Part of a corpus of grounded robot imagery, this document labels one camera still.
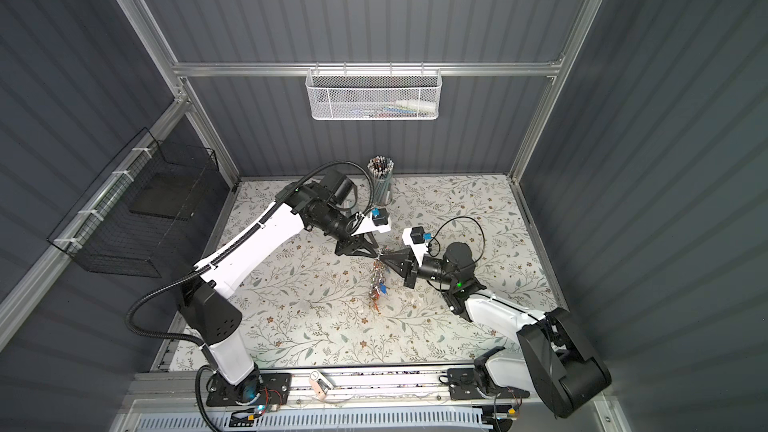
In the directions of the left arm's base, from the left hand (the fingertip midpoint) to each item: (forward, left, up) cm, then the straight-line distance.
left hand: (374, 245), depth 75 cm
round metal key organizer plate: (-8, -1, -5) cm, 10 cm away
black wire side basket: (+8, +58, +5) cm, 59 cm away
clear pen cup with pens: (+33, -3, -4) cm, 33 cm away
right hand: (-4, -3, -2) cm, 5 cm away
